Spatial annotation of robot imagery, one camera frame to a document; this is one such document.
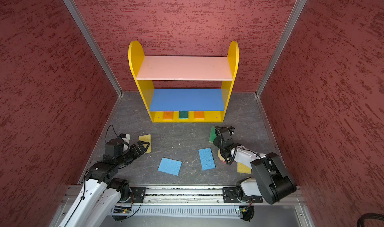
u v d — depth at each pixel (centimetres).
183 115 104
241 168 83
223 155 66
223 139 71
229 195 74
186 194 76
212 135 96
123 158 64
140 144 71
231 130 83
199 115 105
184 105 92
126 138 72
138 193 74
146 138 95
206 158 85
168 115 103
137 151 68
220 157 83
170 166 83
